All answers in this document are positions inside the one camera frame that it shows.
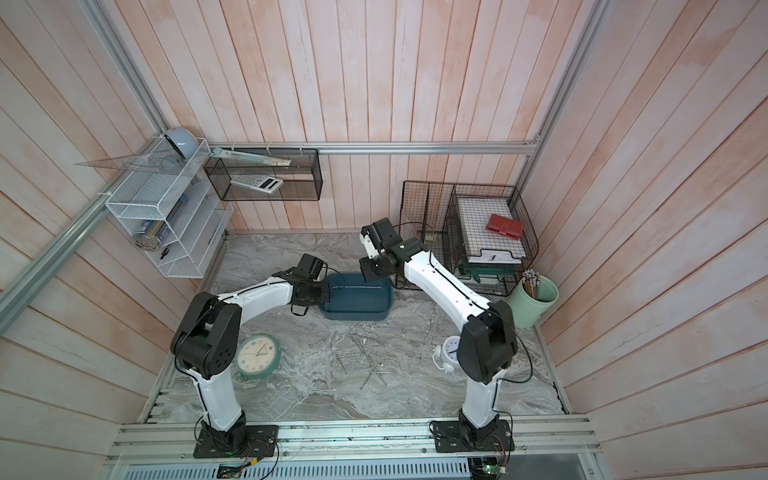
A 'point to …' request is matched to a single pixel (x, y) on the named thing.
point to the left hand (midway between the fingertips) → (325, 299)
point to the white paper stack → (484, 246)
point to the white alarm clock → (445, 356)
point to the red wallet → (505, 226)
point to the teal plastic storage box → (354, 298)
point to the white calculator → (263, 183)
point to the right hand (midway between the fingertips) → (365, 269)
